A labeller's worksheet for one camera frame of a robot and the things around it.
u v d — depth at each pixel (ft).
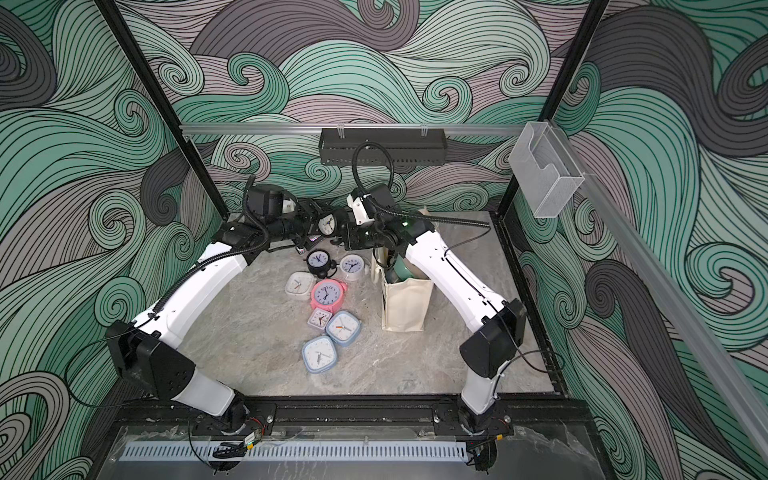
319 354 2.67
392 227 1.71
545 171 2.54
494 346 1.57
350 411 2.48
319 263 3.35
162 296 1.46
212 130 3.12
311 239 2.41
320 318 2.90
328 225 2.48
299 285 3.12
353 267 3.30
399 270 2.67
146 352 1.31
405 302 2.54
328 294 3.11
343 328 2.82
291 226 2.12
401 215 1.76
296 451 2.29
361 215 2.20
